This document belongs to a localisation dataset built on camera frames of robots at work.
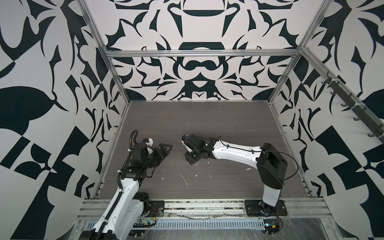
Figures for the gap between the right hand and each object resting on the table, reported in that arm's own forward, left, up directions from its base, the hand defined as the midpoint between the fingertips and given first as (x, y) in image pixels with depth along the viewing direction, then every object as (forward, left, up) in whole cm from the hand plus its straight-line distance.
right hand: (187, 157), depth 84 cm
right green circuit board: (-31, -39, -9) cm, 51 cm away
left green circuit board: (-30, +20, -5) cm, 36 cm away
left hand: (+2, +10, +7) cm, 12 cm away
